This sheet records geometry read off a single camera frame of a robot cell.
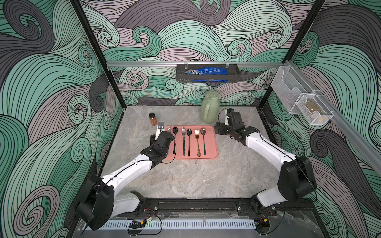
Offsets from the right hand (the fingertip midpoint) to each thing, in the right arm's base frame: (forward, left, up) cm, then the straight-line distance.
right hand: (224, 126), depth 88 cm
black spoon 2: (+6, +21, -14) cm, 26 cm away
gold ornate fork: (+4, +16, -14) cm, 21 cm away
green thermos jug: (+12, +8, +5) cm, 15 cm away
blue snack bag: (+30, +7, +20) cm, 37 cm away
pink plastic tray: (-2, +19, -15) cm, 24 cm away
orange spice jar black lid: (+13, +47, -8) cm, 49 cm away
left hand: (-6, +38, +1) cm, 38 cm away
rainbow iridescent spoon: (+7, +11, -14) cm, 19 cm away
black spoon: (+7, +31, -13) cm, 35 cm away
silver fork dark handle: (+8, +36, -13) cm, 39 cm away
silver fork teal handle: (+6, +25, -15) cm, 30 cm away
